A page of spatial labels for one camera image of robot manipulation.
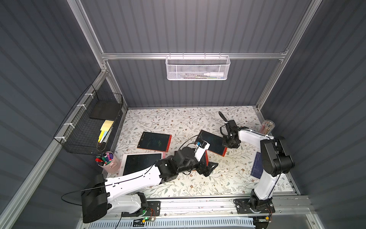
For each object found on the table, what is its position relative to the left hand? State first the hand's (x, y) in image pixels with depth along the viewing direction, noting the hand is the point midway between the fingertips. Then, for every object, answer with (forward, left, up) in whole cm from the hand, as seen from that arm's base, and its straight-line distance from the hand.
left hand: (213, 162), depth 67 cm
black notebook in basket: (+29, +59, +7) cm, 66 cm away
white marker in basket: (+56, -6, +13) cm, 57 cm away
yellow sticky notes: (+16, +55, +6) cm, 57 cm away
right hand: (+22, -16, -21) cm, 34 cm away
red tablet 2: (+26, +35, -22) cm, 49 cm away
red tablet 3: (+26, -8, -23) cm, 36 cm away
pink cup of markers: (+6, +57, -12) cm, 58 cm away
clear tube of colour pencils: (+23, -36, -3) cm, 43 cm away
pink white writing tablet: (+11, +47, -22) cm, 53 cm away
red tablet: (+12, +1, -22) cm, 25 cm away
